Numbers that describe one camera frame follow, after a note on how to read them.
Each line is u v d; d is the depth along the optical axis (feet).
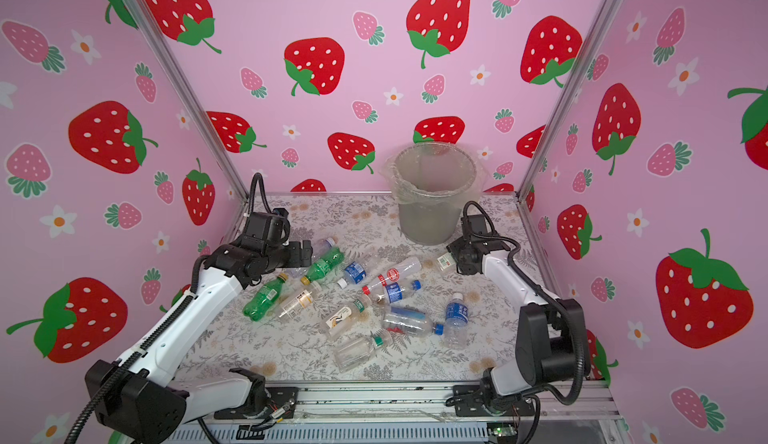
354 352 2.68
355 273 3.04
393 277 3.04
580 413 2.40
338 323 2.68
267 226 1.95
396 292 2.89
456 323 2.74
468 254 2.13
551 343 1.43
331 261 3.28
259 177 2.10
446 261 2.82
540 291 1.56
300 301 2.87
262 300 2.87
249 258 1.76
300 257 2.34
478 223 2.26
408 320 2.88
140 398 1.22
